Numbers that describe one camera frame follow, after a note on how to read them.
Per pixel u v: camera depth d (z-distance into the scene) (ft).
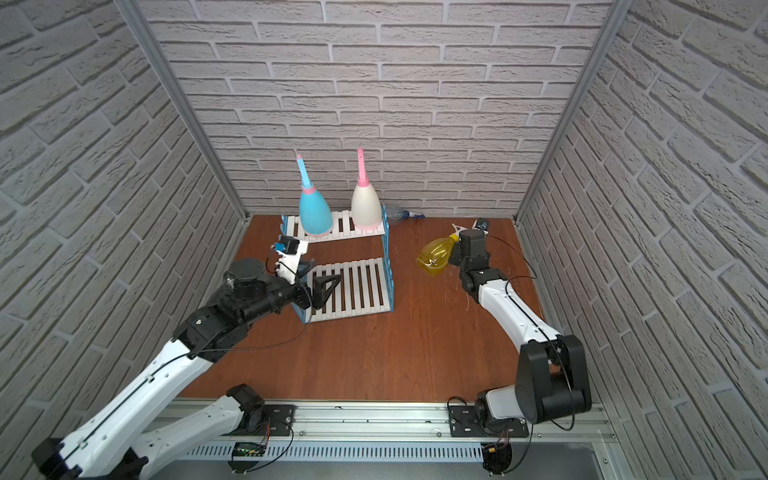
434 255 2.89
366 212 2.44
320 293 1.89
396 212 3.84
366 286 3.19
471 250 2.14
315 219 2.44
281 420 2.40
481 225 2.44
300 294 1.87
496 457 2.28
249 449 2.34
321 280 1.87
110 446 1.26
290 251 1.81
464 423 2.41
